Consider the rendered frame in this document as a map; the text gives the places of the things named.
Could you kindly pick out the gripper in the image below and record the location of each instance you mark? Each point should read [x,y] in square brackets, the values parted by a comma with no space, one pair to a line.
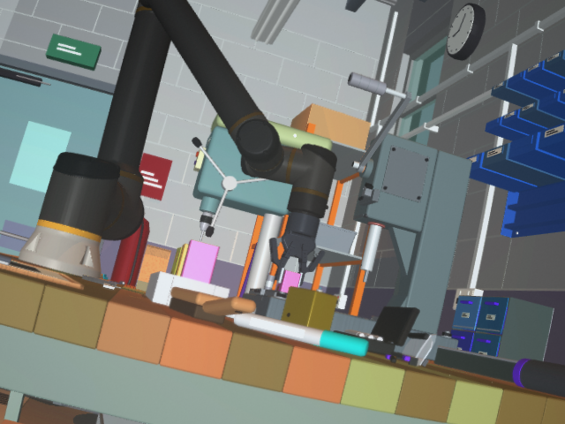
[303,229]

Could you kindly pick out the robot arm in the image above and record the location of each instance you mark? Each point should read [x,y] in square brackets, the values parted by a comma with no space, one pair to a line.
[132,88]

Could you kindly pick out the small pink block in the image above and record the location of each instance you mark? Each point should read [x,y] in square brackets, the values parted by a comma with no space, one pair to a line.
[291,282]

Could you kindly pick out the grey shuttle nest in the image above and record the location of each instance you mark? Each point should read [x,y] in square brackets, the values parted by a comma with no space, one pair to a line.
[269,302]

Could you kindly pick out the brass padlock body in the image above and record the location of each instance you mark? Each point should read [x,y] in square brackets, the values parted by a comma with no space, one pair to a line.
[309,307]

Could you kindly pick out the silver press ram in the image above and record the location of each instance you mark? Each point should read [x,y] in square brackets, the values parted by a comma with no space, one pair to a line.
[373,247]

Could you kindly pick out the teal drill press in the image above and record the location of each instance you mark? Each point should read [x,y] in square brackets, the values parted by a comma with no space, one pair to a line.
[247,194]

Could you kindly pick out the grey toggle press body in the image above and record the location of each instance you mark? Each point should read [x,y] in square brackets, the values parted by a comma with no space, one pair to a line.
[424,212]

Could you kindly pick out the grey press lever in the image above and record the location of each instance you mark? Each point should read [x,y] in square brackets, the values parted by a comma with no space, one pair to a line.
[379,132]

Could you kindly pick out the grey shuttle slide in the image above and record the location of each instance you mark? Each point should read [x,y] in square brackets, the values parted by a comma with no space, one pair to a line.
[424,346]

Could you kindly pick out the grey metal tray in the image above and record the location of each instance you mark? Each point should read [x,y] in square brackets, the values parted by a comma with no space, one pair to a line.
[337,243]

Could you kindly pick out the white marker teal cap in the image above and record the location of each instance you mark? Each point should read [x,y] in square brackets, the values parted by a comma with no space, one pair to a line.
[300,333]

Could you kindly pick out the orange shelf rack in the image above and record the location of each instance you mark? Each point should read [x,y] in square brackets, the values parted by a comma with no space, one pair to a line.
[340,199]

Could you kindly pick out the large pink box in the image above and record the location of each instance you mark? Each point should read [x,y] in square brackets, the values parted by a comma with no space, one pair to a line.
[201,262]

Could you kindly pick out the yellow book stack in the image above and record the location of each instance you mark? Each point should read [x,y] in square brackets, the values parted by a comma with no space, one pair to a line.
[180,262]

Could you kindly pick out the black open case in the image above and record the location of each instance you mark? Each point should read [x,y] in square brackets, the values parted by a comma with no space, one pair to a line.
[395,324]

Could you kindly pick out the white flat box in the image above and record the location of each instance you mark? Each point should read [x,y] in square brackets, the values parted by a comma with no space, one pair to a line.
[176,287]

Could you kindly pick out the cork brown box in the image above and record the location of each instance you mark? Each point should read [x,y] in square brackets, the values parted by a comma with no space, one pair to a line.
[156,262]

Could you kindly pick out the brown cardboard box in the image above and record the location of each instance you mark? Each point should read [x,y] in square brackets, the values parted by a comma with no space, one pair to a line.
[335,126]

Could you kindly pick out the tiled edge workbench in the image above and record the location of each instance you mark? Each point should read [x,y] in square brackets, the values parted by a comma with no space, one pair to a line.
[176,353]

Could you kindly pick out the red fire extinguisher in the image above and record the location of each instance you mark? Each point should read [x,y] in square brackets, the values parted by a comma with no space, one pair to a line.
[130,256]

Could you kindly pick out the dark flat tray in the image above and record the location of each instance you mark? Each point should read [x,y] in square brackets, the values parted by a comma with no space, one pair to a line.
[472,360]

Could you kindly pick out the white vertical pipe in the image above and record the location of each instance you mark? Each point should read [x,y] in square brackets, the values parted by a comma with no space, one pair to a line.
[385,66]

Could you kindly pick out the blue drawer cabinet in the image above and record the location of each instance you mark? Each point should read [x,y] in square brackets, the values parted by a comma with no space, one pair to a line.
[499,327]

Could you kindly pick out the green framed window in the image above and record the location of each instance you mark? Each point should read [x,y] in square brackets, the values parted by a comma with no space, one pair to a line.
[426,88]

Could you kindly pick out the blue storage bin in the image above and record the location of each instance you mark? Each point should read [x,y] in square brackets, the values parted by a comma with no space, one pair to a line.
[534,212]
[516,163]
[534,81]
[525,123]

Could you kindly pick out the teal door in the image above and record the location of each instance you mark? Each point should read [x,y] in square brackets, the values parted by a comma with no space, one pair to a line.
[48,141]

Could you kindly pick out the red wall sign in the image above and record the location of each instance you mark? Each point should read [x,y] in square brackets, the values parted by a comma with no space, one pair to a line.
[155,176]

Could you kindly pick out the black wall clock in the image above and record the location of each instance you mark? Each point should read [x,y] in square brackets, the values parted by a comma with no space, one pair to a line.
[464,31]

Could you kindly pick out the green wall sign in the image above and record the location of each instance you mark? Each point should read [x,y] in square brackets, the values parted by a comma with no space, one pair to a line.
[73,52]

